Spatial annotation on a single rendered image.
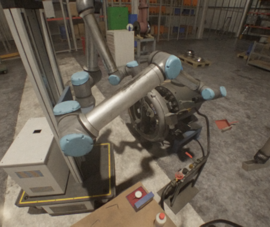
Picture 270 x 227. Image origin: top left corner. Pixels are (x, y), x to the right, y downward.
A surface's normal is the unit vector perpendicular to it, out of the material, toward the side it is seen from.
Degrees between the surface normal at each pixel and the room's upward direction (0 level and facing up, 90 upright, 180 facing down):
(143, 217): 0
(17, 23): 90
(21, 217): 0
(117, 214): 0
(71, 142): 92
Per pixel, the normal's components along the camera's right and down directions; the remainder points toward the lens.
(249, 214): 0.00, -0.81
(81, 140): 0.40, 0.57
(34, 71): 0.14, 0.58
